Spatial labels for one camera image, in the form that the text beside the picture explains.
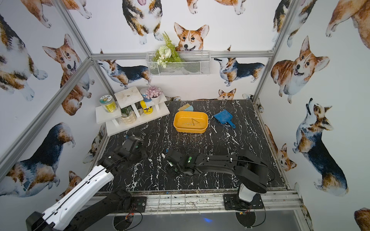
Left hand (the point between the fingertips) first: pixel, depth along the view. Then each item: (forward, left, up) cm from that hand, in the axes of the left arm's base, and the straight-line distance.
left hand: (146, 147), depth 79 cm
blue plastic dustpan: (+33, -51, -16) cm, 63 cm away
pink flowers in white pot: (+33, -1, +10) cm, 35 cm away
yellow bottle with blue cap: (+35, +9, -8) cm, 37 cm away
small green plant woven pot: (+31, +21, -10) cm, 39 cm away
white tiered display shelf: (+33, +16, -6) cm, 37 cm away
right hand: (-7, -13, -7) cm, 16 cm away
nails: (+26, -26, -15) cm, 40 cm away
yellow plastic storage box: (+32, -18, -14) cm, 39 cm away
